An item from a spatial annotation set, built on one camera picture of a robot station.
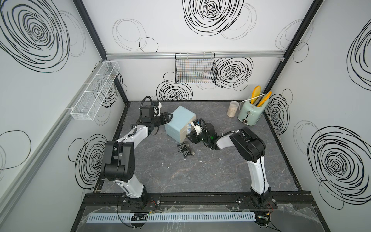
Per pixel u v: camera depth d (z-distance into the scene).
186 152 0.90
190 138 0.94
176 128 0.85
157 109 0.80
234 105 1.05
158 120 0.80
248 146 0.57
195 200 0.75
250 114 0.96
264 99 0.95
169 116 0.88
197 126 0.89
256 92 0.99
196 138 0.89
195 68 0.98
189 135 0.94
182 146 0.93
